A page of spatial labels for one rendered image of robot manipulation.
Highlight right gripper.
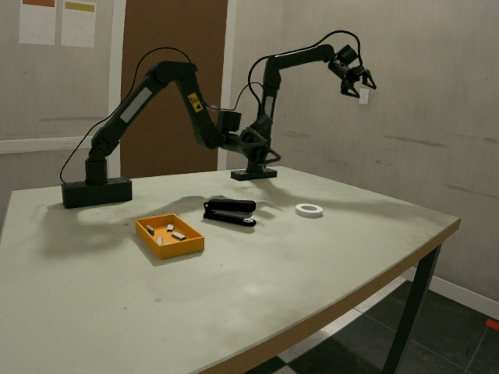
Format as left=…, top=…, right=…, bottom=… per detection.
left=228, top=115, right=281, bottom=167

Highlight orange tray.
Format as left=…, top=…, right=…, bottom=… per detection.
left=135, top=214, right=205, bottom=259

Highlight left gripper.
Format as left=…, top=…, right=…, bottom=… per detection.
left=336, top=65, right=377, bottom=98

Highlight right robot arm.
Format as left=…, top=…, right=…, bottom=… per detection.
left=61, top=60, right=242, bottom=192

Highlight white flat ring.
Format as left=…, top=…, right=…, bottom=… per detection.
left=296, top=204, right=323, bottom=217

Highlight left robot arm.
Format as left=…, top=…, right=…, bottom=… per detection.
left=231, top=44, right=358, bottom=177

